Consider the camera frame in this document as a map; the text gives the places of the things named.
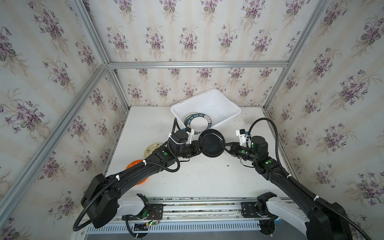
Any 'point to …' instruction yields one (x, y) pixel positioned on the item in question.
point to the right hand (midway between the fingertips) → (219, 147)
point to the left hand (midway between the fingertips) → (207, 146)
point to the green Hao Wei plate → (198, 122)
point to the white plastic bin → (215, 103)
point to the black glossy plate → (212, 142)
